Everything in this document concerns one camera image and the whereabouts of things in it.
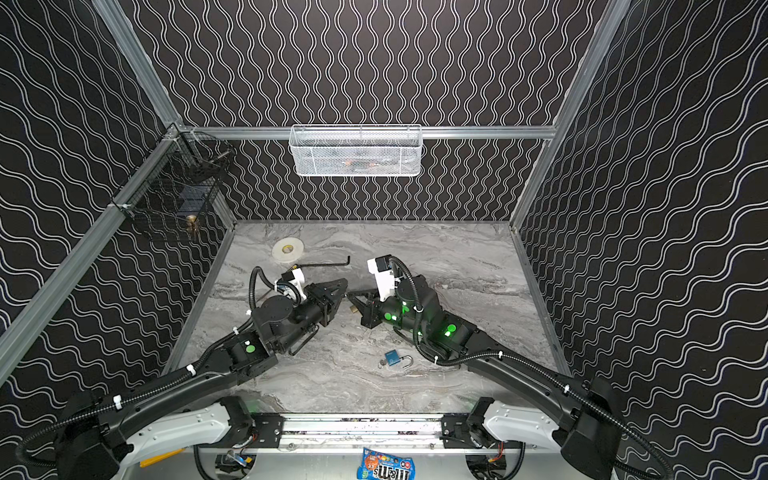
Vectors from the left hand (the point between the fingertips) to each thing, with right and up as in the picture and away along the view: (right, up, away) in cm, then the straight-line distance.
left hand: (355, 282), depth 66 cm
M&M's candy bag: (+6, -43, +3) cm, 43 cm away
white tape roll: (-31, +8, +47) cm, 57 cm away
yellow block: (-43, -39, +1) cm, 58 cm away
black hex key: (-15, +2, +43) cm, 46 cm away
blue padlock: (+9, -24, +20) cm, 32 cm away
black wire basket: (-59, +27, +28) cm, 71 cm away
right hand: (-2, -4, +2) cm, 4 cm away
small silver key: (+6, -25, +20) cm, 33 cm away
